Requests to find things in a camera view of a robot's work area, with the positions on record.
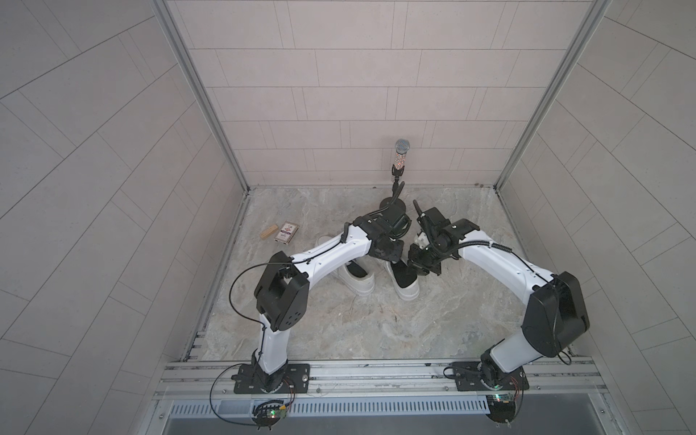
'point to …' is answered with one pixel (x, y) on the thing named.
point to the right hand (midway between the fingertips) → (403, 269)
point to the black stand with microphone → (401, 147)
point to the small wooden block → (268, 231)
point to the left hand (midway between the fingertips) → (399, 253)
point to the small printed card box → (286, 233)
